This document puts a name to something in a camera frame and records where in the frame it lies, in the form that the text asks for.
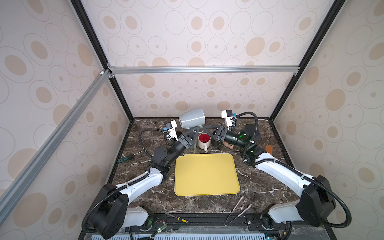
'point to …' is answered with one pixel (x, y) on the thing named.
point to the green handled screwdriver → (128, 157)
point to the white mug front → (204, 140)
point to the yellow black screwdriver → (178, 218)
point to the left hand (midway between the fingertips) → (202, 130)
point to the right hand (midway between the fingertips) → (204, 131)
